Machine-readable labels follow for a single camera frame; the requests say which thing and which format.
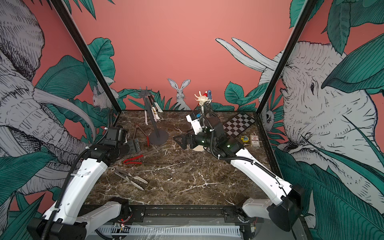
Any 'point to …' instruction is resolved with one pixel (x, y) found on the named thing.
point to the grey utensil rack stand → (159, 137)
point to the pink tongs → (146, 118)
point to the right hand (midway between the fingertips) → (179, 133)
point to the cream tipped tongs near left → (135, 180)
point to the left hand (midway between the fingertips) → (132, 143)
